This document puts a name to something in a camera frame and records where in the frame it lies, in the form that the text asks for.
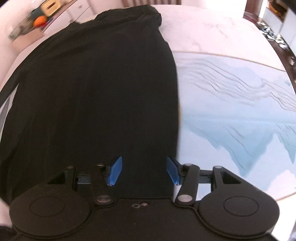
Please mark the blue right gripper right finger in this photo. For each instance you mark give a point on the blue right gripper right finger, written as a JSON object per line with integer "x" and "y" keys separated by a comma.
{"x": 175, "y": 170}

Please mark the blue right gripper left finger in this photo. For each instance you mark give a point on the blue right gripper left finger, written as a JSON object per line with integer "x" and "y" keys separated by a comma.
{"x": 112, "y": 171}

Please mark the black garment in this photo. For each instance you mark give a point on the black garment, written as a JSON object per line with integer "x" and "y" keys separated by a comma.
{"x": 90, "y": 93}

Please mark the blue mountain print table mat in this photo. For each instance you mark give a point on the blue mountain print table mat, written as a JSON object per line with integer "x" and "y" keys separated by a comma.
{"x": 238, "y": 114}

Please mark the white drawer sideboard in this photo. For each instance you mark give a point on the white drawer sideboard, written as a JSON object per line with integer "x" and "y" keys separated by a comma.
{"x": 47, "y": 17}

